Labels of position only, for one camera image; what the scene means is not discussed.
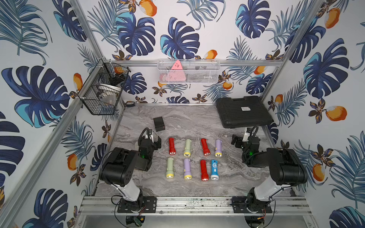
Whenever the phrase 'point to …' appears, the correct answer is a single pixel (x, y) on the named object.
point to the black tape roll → (129, 103)
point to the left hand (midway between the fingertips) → (150, 134)
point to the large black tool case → (250, 111)
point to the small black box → (159, 124)
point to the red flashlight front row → (205, 175)
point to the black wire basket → (101, 93)
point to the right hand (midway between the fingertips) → (241, 135)
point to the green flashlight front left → (169, 171)
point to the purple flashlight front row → (187, 175)
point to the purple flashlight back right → (218, 151)
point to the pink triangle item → (177, 73)
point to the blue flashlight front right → (214, 175)
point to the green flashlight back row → (187, 151)
